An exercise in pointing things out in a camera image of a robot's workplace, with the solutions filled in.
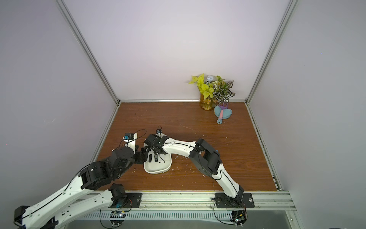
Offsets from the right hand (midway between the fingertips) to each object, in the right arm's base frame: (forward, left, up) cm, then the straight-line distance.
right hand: (161, 144), depth 92 cm
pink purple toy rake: (+35, -45, -3) cm, 57 cm away
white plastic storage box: (-15, -3, +2) cm, 15 cm away
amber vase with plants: (+28, -34, +21) cm, 49 cm away
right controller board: (-37, -44, -4) cm, 58 cm away
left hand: (-12, +2, +19) cm, 22 cm away
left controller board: (-40, +18, -6) cm, 44 cm away
